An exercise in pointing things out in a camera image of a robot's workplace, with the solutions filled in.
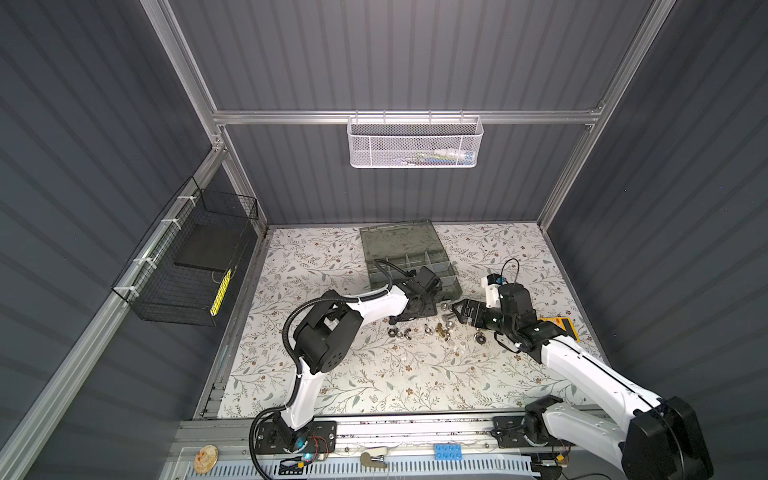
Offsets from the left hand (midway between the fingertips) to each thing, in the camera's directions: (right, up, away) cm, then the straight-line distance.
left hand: (427, 309), depth 95 cm
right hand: (+10, +2, -11) cm, 15 cm away
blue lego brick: (+2, -30, -25) cm, 38 cm away
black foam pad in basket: (-58, +20, -19) cm, 65 cm away
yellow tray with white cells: (+43, -4, -4) cm, 43 cm away
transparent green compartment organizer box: (-3, +22, +20) cm, 30 cm away
